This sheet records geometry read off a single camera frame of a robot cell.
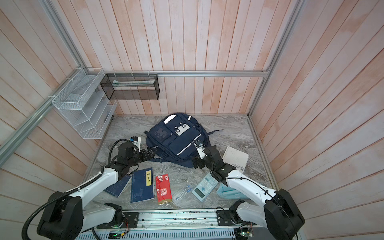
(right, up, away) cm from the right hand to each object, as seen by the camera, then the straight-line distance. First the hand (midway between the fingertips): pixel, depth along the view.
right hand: (198, 152), depth 85 cm
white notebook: (+25, -6, +9) cm, 27 cm away
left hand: (-27, -1, +1) cm, 28 cm away
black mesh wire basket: (-48, +44, +21) cm, 68 cm away
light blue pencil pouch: (+14, -20, -7) cm, 25 cm away
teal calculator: (+3, -20, -2) cm, 20 cm away
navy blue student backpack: (-16, +7, +16) cm, 24 cm away
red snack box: (-20, -20, -1) cm, 29 cm away
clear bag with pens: (-9, -21, -3) cm, 23 cm away
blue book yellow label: (-32, -20, -3) cm, 38 cm away
